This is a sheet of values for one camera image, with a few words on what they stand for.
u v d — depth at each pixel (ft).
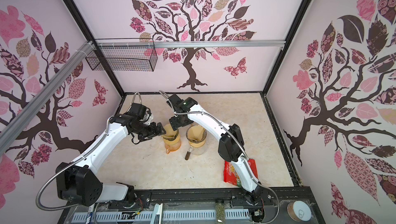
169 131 2.80
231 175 2.55
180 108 2.01
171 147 2.94
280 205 2.33
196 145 2.67
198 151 2.94
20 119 1.73
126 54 3.11
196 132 2.62
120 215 2.30
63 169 1.29
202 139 2.49
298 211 2.16
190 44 3.03
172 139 2.79
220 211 2.20
